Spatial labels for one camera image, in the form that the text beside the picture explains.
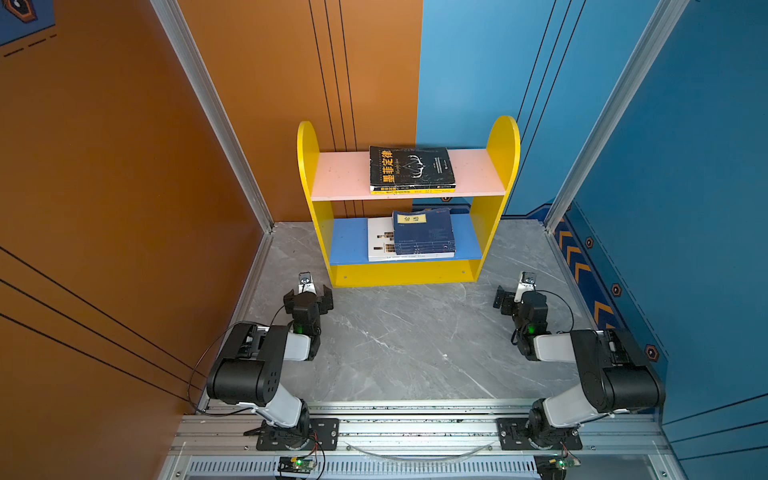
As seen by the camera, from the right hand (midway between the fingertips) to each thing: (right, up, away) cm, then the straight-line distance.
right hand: (513, 289), depth 94 cm
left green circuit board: (-62, -39, -23) cm, 77 cm away
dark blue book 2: (-29, +14, -7) cm, 33 cm away
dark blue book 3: (-28, +20, -1) cm, 35 cm away
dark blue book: (-31, +12, -5) cm, 34 cm away
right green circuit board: (+1, -40, -23) cm, 46 cm away
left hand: (-65, +1, 0) cm, 65 cm away
